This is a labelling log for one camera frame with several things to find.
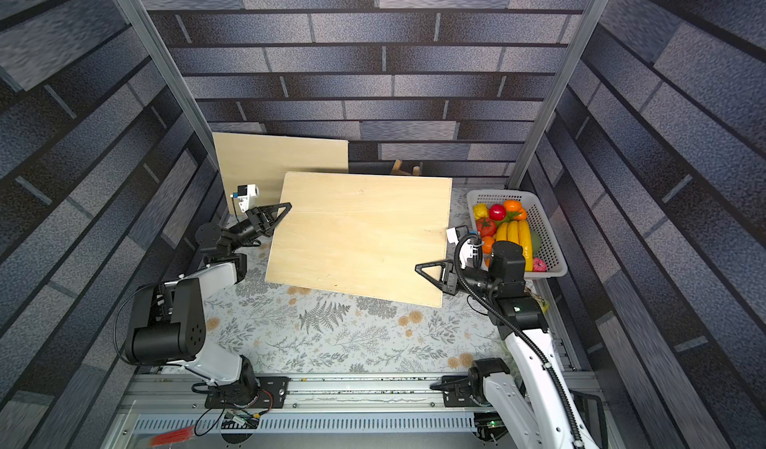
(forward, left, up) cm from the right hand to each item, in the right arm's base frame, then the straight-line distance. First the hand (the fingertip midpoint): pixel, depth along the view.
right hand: (414, 269), depth 67 cm
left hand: (+14, +31, +3) cm, 34 cm away
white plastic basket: (+19, -45, -20) cm, 53 cm away
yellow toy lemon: (+35, -25, -20) cm, 47 cm away
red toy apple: (+33, -31, -18) cm, 48 cm away
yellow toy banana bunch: (+23, -35, -16) cm, 45 cm away
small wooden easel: (+40, +4, -6) cm, 40 cm away
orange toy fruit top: (+36, -38, -18) cm, 56 cm away
